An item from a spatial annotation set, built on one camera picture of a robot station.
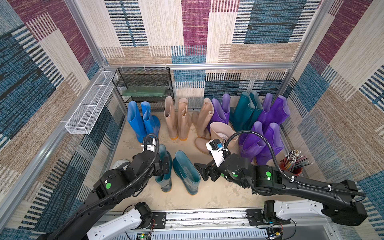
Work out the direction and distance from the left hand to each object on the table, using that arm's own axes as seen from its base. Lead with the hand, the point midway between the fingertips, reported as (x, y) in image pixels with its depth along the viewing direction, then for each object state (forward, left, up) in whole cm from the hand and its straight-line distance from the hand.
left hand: (160, 157), depth 65 cm
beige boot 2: (+37, -19, -16) cm, 44 cm away
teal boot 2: (-9, -3, -2) cm, 10 cm away
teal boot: (+33, -44, -8) cm, 55 cm away
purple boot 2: (+28, -56, -4) cm, 63 cm away
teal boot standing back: (+29, -50, -5) cm, 58 cm away
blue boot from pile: (+28, +11, -10) cm, 32 cm away
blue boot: (+24, +17, -1) cm, 29 cm away
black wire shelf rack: (+61, +22, -5) cm, 65 cm away
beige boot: (+27, -2, -2) cm, 27 cm away
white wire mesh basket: (+30, +53, -9) cm, 61 cm away
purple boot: (+41, -36, -8) cm, 55 cm away
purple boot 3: (+10, -53, -1) cm, 54 cm away
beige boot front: (+24, -9, -4) cm, 26 cm away
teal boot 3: (-2, -11, -16) cm, 20 cm away
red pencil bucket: (+1, -69, -19) cm, 72 cm away
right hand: (-2, -19, 0) cm, 19 cm away
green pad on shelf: (+46, +16, 0) cm, 49 cm away
